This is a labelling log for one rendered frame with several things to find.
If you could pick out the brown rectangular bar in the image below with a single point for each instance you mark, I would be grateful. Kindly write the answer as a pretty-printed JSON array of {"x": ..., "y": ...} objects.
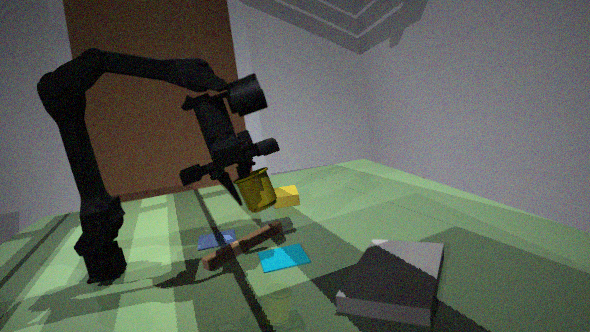
[{"x": 240, "y": 246}]

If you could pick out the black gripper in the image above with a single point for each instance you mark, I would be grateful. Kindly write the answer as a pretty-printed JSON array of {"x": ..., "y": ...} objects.
[{"x": 219, "y": 133}]

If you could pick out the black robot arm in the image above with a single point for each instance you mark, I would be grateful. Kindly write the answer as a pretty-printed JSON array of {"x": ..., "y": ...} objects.
[{"x": 62, "y": 93}]

